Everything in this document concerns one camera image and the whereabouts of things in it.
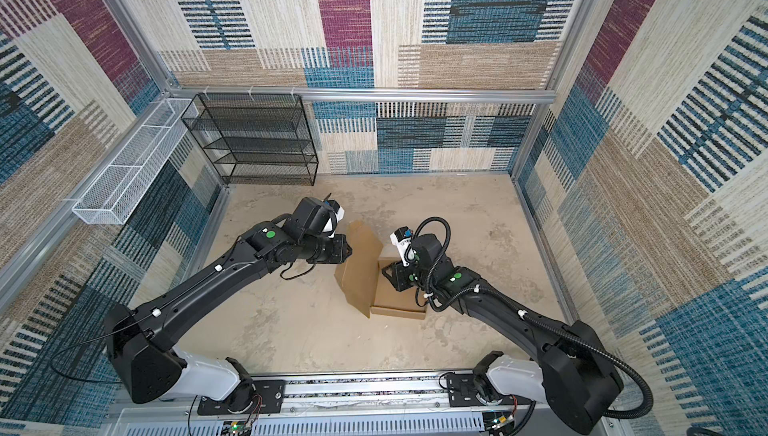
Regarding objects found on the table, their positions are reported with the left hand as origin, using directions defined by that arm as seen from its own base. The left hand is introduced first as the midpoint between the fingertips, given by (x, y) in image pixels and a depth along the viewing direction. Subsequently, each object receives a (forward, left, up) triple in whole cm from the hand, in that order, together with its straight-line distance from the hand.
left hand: (353, 247), depth 75 cm
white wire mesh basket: (+9, +55, +12) cm, 57 cm away
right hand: (-2, -9, -9) cm, 13 cm away
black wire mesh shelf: (+50, +39, -6) cm, 64 cm away
